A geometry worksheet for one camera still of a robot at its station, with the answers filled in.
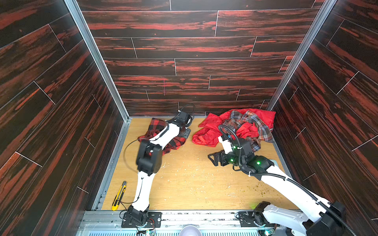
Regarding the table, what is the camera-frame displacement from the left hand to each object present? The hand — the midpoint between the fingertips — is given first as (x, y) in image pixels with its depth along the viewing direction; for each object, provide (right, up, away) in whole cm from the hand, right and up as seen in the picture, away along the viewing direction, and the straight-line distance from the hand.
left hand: (183, 131), depth 102 cm
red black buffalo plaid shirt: (-18, +4, -3) cm, 19 cm away
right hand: (+19, -11, -24) cm, 32 cm away
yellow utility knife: (-35, -36, -21) cm, 55 cm away
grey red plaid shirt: (+38, +10, +2) cm, 40 cm away
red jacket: (+18, 0, +1) cm, 18 cm away
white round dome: (+4, -47, -32) cm, 57 cm away
